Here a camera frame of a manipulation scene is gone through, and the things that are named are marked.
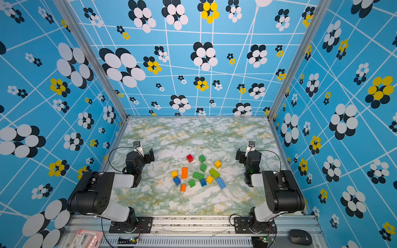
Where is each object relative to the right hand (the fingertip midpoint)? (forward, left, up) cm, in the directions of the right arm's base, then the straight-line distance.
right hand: (250, 149), depth 93 cm
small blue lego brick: (-19, +29, -6) cm, 35 cm away
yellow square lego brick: (-8, +20, -4) cm, 22 cm away
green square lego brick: (-5, +30, -3) cm, 30 cm away
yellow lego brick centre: (-17, +25, -5) cm, 31 cm away
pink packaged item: (-46, +81, -4) cm, 93 cm away
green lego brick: (-11, +29, -3) cm, 31 cm away
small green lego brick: (-19, +35, -6) cm, 41 cm away
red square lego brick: (-4, +37, -4) cm, 38 cm away
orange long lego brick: (-13, +40, -6) cm, 43 cm away
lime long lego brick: (-13, +22, -5) cm, 27 cm away
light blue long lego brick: (-19, +19, -5) cm, 27 cm away
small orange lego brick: (-22, +40, -5) cm, 46 cm away
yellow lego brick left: (-15, +45, -3) cm, 48 cm away
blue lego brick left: (-18, +44, -4) cm, 48 cm away
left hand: (-1, +64, +2) cm, 64 cm away
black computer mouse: (-43, -16, -5) cm, 46 cm away
